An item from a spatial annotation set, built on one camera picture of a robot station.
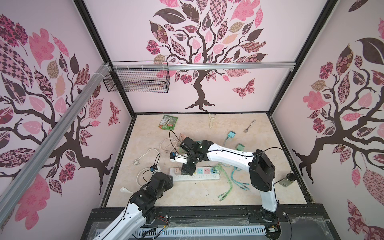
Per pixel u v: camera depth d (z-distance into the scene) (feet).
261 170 1.50
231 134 3.46
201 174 2.80
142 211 1.82
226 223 2.37
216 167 2.82
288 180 2.55
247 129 3.61
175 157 2.33
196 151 2.05
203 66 3.11
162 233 2.28
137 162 3.02
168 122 3.73
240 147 3.25
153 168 2.45
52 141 1.72
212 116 3.86
